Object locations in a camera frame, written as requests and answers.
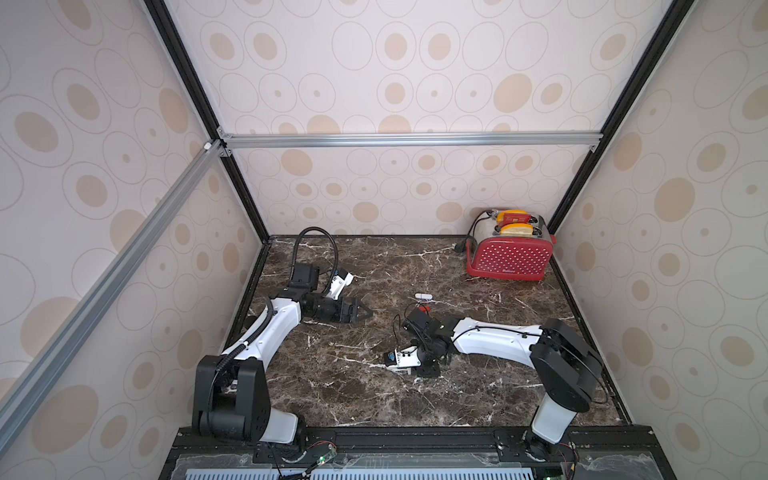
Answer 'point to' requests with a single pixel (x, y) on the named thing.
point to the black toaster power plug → (460, 246)
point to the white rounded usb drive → (423, 296)
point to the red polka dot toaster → (509, 245)
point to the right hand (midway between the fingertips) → (413, 370)
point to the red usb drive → (423, 308)
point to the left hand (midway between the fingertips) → (365, 311)
